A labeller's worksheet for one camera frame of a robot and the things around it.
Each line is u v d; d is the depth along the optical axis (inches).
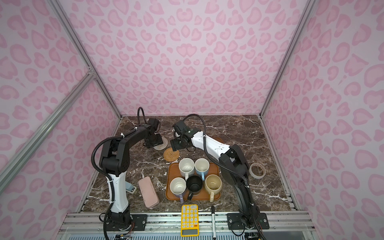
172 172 35.6
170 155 38.5
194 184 33.0
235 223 28.7
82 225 29.1
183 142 27.0
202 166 34.8
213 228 27.7
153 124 33.7
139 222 28.9
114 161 21.8
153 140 34.6
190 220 28.8
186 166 35.6
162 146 39.6
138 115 33.5
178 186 33.0
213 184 33.1
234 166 20.3
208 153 20.6
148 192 31.6
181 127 28.3
